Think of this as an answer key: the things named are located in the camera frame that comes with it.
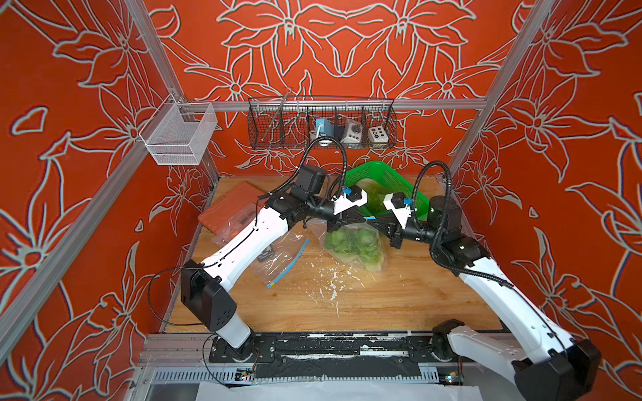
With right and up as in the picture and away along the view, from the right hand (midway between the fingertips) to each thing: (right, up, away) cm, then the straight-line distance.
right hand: (367, 220), depth 67 cm
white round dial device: (-1, +31, +23) cm, 38 cm away
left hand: (-2, +2, 0) cm, 2 cm away
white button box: (+10, +31, +27) cm, 42 cm away
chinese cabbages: (+1, -9, +16) cm, 18 cm away
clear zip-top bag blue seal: (-28, -15, +20) cm, 37 cm away
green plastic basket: (+19, +13, +40) cm, 46 cm away
